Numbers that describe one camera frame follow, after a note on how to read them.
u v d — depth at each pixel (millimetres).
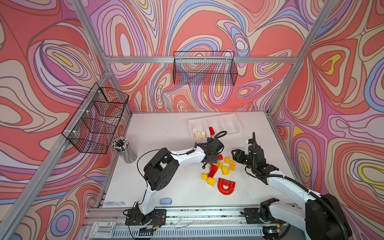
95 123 783
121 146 803
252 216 734
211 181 842
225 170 885
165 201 768
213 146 720
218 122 1087
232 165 905
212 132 1040
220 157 934
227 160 910
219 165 899
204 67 959
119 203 772
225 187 827
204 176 860
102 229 690
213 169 884
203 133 1015
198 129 1081
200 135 1026
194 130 1072
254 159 652
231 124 1109
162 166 545
